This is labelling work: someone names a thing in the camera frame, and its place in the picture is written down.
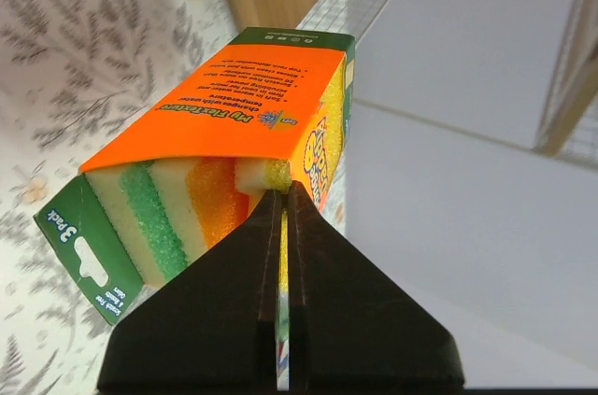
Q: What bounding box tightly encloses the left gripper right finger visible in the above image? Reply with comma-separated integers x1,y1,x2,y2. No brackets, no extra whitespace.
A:
288,182,464,390

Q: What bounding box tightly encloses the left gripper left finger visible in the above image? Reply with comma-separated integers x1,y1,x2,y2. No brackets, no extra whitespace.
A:
97,190,282,390

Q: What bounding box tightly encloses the orange yellow sponge box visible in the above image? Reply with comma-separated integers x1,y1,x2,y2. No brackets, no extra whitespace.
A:
35,27,356,325

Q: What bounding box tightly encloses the floral patterned table mat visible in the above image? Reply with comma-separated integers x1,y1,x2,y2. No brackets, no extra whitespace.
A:
1,0,235,394

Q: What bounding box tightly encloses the white wire wooden shelf unit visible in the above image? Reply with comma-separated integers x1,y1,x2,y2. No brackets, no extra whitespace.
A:
207,0,598,172

